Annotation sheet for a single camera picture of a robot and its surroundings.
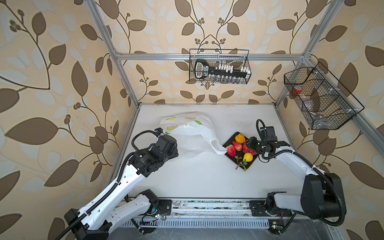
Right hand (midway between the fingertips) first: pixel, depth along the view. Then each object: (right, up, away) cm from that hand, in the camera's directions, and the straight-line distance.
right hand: (249, 145), depth 89 cm
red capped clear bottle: (+29, +33, -1) cm, 44 cm away
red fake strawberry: (-6, -1, +2) cm, 7 cm away
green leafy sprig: (-3, -10, -3) cm, 11 cm away
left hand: (-42, +2, -16) cm, 45 cm away
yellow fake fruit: (-4, +4, +5) cm, 7 cm away
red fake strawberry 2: (-3, -1, -3) cm, 4 cm away
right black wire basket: (+32, +24, -16) cm, 43 cm away
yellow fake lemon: (-1, -6, -2) cm, 7 cm away
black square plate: (-6, -4, +2) cm, 8 cm away
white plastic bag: (-33, +8, -6) cm, 35 cm away
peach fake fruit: (-10, -4, +2) cm, 11 cm away
